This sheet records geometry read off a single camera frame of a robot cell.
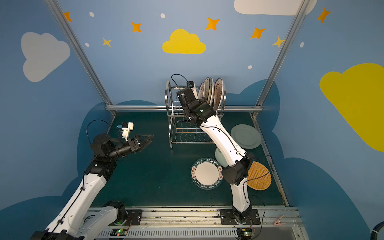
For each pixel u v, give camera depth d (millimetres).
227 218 731
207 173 892
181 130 1046
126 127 648
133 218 737
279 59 883
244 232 713
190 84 641
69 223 400
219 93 733
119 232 708
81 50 840
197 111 518
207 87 781
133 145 603
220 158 970
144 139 641
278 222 732
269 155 990
